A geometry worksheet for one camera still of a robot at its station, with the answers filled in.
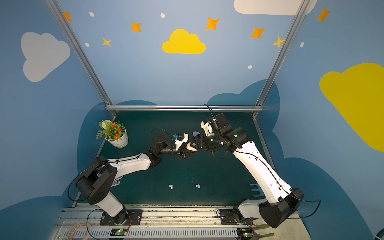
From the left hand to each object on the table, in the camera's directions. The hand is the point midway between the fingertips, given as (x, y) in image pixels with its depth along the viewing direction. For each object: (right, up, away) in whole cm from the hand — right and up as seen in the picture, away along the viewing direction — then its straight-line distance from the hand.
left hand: (197, 150), depth 75 cm
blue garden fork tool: (+35, -24, +9) cm, 44 cm away
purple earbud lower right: (+1, -22, +9) cm, 24 cm away
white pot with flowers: (-50, +8, +16) cm, 54 cm away
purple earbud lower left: (-15, -22, +9) cm, 28 cm away
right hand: (0, +4, -4) cm, 6 cm away
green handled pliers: (+28, -40, -5) cm, 49 cm away
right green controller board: (+23, -40, -3) cm, 46 cm away
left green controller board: (-38, -39, -4) cm, 54 cm away
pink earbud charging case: (-3, +2, -5) cm, 6 cm away
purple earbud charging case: (-1, +7, +32) cm, 33 cm away
